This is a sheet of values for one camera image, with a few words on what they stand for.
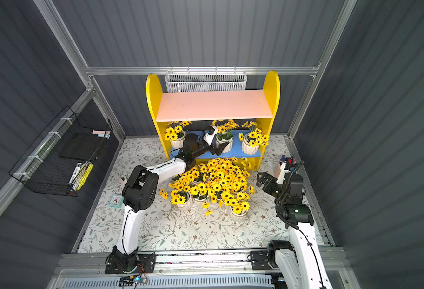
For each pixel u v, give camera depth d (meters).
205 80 0.91
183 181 0.80
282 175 0.68
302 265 0.45
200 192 0.81
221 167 0.87
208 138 0.80
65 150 0.75
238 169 0.89
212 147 0.83
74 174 0.69
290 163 0.67
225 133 0.91
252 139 0.84
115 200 0.89
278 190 0.64
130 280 0.72
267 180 0.69
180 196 0.77
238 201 0.77
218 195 0.81
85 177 0.69
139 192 0.58
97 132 0.85
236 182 0.81
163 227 0.83
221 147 0.85
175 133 0.84
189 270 0.72
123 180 0.97
